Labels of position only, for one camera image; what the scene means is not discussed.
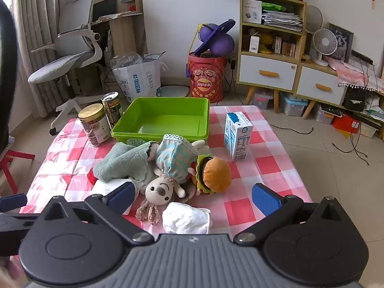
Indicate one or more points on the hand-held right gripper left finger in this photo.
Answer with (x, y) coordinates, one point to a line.
(121, 196)

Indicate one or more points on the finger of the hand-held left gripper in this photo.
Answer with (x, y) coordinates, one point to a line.
(18, 225)
(12, 201)

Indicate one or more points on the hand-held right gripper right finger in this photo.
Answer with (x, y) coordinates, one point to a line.
(265, 198)

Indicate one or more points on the teal towel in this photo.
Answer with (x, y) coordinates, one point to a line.
(123, 162)

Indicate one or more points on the hamburger plush toy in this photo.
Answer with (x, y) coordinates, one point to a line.
(214, 174)

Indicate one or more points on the mouse doll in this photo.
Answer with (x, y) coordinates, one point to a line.
(172, 159)

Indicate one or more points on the white cloth bundle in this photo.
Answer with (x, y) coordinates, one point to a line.
(186, 219)

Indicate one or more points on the green plastic box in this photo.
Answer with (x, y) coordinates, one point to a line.
(162, 117)

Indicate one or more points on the red checked tablecloth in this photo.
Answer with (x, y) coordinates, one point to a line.
(270, 162)

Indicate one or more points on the red stool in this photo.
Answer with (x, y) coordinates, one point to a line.
(18, 155)

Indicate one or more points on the blue and white milk carton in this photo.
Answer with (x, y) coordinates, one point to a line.
(238, 138)

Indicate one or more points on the cookie jar with gold lid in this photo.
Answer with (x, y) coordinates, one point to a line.
(96, 126)

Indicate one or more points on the black drink can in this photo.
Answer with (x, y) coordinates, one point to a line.
(112, 108)

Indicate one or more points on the clear storage box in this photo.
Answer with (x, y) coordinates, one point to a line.
(327, 114)
(261, 100)

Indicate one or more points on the blue lidded storage box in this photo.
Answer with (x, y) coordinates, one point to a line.
(295, 105)

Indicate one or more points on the red box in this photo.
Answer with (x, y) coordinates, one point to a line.
(346, 123)

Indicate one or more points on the white paper bag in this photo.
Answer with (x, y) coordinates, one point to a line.
(138, 81)

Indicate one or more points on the low white drawer cabinet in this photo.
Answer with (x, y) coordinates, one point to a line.
(321, 85)

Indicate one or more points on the wooden shelf cabinet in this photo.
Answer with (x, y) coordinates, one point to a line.
(267, 72)

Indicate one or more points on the red snack bucket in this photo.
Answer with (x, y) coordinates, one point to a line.
(207, 81)

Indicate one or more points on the clear plastic bag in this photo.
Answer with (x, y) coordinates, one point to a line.
(126, 60)

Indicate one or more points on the black power plug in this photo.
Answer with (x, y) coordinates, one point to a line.
(233, 63)

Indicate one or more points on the grey office chair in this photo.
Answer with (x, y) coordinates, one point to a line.
(60, 63)

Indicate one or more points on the pink printed cloth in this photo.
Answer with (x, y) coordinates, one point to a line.
(357, 72)

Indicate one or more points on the small white box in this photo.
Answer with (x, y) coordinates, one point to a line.
(254, 42)

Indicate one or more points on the yellow toy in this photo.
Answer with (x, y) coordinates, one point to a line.
(266, 42)

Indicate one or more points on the purple bounce ball toy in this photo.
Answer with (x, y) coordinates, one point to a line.
(222, 45)

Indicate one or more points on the wooden desk with shelves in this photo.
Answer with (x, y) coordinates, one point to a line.
(126, 33)

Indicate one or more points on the white desk fan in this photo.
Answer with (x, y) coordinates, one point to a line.
(325, 42)

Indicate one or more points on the beige curtain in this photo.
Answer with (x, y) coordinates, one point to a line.
(33, 36)

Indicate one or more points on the stack of papers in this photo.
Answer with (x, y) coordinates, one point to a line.
(282, 19)

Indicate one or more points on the grey standing fan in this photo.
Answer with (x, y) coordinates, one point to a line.
(313, 16)

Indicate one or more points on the white product box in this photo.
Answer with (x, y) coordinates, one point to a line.
(251, 10)

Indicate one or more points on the black monitor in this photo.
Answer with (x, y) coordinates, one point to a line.
(105, 9)

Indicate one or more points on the green paper item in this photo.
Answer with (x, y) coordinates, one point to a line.
(273, 6)

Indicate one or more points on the dark picture frame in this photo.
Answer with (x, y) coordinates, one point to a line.
(342, 42)

